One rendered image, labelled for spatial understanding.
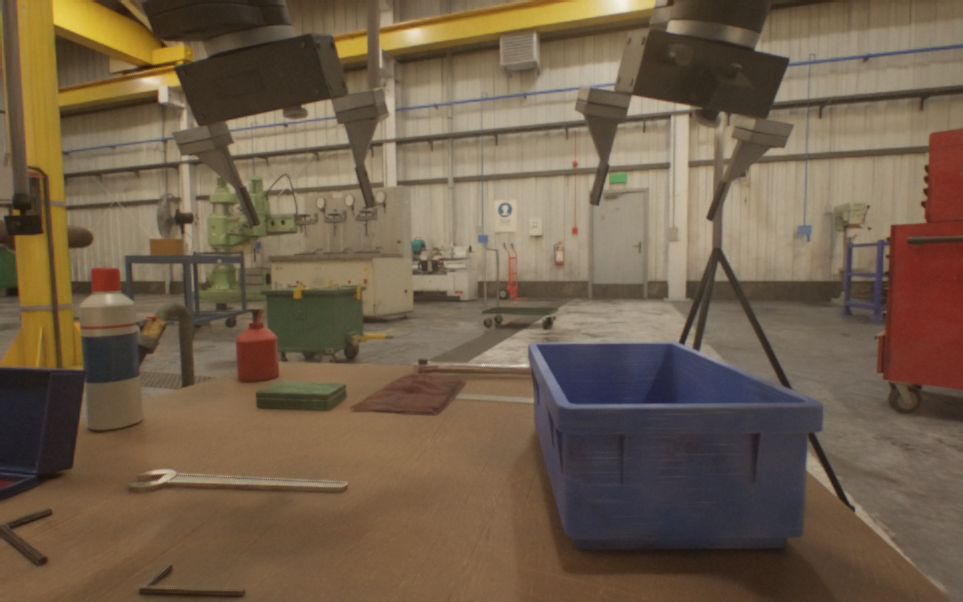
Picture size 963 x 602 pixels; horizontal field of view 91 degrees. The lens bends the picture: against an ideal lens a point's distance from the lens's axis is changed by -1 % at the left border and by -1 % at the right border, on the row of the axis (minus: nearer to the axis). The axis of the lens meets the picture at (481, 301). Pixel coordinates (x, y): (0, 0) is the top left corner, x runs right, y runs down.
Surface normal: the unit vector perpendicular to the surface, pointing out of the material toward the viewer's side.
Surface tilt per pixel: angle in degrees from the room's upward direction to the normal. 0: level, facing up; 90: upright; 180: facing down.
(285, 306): 90
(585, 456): 90
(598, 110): 114
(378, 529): 0
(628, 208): 90
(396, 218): 90
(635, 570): 0
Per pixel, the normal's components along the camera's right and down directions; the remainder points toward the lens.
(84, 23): 0.95, 0.01
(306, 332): -0.13, 0.07
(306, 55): -0.11, 0.47
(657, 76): 0.11, 0.46
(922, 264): -0.74, 0.06
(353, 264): -0.46, 0.07
